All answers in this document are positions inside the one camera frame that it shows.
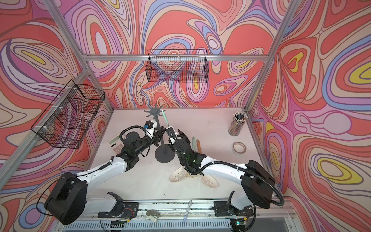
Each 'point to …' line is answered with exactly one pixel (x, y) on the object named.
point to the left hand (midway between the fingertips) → (166, 129)
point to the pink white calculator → (117, 144)
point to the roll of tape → (239, 147)
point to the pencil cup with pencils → (238, 120)
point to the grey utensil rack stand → (162, 154)
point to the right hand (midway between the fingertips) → (176, 135)
